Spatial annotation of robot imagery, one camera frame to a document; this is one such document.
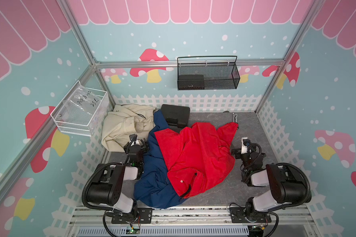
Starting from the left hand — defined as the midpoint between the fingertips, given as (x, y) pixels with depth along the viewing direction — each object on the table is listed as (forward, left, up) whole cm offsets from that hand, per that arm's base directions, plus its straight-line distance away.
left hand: (138, 142), depth 93 cm
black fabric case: (+30, -23, -7) cm, 38 cm away
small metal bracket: (+30, -69, -7) cm, 76 cm away
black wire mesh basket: (+36, -44, +27) cm, 63 cm away
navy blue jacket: (-28, -13, -3) cm, 31 cm away
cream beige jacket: (+15, +11, +4) cm, 19 cm away
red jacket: (-10, -37, +3) cm, 38 cm away
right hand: (0, -63, +3) cm, 64 cm away
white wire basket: (+1, +22, +27) cm, 35 cm away
